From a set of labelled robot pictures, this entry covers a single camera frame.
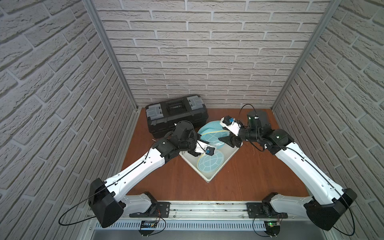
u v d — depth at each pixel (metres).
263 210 0.67
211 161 0.85
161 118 0.91
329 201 0.38
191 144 0.61
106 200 0.37
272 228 0.70
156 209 0.67
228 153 0.87
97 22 0.75
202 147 0.58
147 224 0.73
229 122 0.56
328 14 0.71
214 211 0.75
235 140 0.59
